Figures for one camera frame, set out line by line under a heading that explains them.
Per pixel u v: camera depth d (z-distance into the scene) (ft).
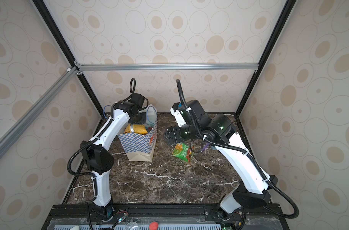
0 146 1.69
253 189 1.30
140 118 2.54
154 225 2.21
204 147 3.27
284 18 2.34
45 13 2.25
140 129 2.56
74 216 2.39
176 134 1.66
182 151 3.09
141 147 2.69
